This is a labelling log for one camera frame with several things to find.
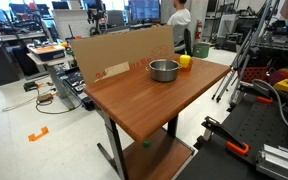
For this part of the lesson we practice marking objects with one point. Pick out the black table control box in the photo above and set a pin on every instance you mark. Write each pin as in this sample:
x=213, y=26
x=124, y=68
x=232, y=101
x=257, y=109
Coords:
x=88, y=103

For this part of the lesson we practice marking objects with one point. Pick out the green bin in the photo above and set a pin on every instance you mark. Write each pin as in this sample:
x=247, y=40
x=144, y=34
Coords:
x=201, y=51

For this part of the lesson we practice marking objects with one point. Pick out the orange translucent cup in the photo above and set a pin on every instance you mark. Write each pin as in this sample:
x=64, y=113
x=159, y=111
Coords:
x=190, y=66

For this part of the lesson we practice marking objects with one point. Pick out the small grey side table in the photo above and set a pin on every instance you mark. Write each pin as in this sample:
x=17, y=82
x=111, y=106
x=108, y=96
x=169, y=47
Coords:
x=59, y=85

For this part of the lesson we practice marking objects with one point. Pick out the computer monitor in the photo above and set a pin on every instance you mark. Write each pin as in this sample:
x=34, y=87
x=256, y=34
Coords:
x=145, y=10

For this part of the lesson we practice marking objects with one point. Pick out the brown cardboard board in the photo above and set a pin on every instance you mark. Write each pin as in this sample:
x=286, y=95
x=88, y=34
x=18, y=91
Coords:
x=117, y=50

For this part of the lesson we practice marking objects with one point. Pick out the white box with orange lid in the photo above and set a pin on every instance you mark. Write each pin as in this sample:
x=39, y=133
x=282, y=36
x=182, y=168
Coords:
x=47, y=53

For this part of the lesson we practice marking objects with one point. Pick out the wooden table with metal legs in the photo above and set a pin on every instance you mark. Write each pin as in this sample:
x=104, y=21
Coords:
x=140, y=103

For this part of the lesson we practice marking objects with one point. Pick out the black power adapter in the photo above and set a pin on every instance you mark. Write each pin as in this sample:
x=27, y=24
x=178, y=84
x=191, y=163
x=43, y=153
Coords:
x=30, y=86

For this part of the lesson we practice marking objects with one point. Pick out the white pegboard panel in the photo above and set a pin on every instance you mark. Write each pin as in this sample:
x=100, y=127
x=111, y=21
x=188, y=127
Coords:
x=70, y=23

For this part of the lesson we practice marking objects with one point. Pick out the person in white shirt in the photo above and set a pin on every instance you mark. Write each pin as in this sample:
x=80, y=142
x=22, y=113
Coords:
x=180, y=17

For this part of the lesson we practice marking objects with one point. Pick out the red plastic basket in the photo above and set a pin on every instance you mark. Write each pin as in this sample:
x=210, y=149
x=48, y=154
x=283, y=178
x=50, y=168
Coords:
x=254, y=74

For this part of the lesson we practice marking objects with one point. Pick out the silver metal pot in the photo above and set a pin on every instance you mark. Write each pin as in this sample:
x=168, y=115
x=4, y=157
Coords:
x=164, y=75

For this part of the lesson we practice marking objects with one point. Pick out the brown small floor box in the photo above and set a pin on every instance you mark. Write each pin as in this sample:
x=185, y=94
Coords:
x=45, y=98

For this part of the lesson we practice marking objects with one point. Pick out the aluminium extrusion profile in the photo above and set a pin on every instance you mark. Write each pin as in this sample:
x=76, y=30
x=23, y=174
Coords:
x=277, y=163

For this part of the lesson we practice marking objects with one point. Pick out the grey laptop screen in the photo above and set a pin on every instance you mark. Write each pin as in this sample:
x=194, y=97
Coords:
x=115, y=18

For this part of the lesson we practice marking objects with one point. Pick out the black office chair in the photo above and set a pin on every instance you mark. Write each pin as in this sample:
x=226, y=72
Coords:
x=181, y=37

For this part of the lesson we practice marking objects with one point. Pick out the yellow bell pepper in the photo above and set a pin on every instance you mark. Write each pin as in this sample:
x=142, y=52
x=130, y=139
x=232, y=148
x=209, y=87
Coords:
x=185, y=61

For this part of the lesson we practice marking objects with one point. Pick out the black camera rig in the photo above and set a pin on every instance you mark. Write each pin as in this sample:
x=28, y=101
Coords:
x=96, y=16

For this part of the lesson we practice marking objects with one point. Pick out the grey metal tripod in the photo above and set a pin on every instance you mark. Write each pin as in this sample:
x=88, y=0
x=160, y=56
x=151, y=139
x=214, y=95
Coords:
x=247, y=50

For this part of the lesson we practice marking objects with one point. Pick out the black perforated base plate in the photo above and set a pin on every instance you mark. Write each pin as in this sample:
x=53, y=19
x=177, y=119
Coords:
x=250, y=128

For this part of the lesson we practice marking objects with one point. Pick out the small green cube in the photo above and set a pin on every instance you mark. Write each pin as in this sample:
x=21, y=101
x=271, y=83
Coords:
x=146, y=144

